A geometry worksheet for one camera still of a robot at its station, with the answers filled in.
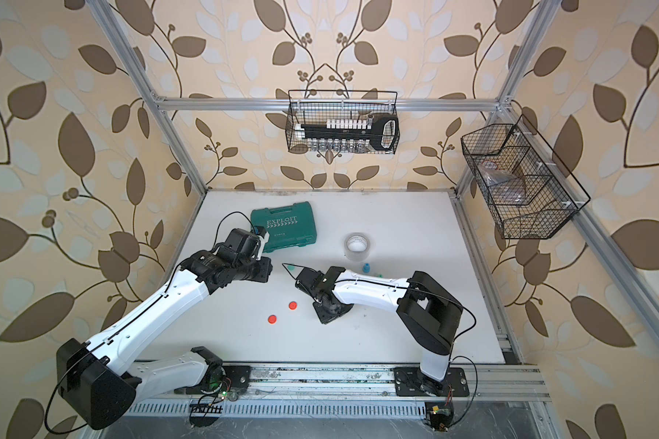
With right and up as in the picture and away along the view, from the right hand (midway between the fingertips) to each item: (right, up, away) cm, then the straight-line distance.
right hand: (331, 313), depth 85 cm
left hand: (-19, +17, -6) cm, 26 cm away
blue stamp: (+12, +12, +9) cm, 19 cm away
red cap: (-13, +1, +4) cm, 14 cm away
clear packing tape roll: (+9, +19, +18) cm, 28 cm away
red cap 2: (-19, -2, +1) cm, 19 cm away
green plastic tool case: (-17, +27, +19) cm, 38 cm away
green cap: (-11, +16, -7) cm, 21 cm away
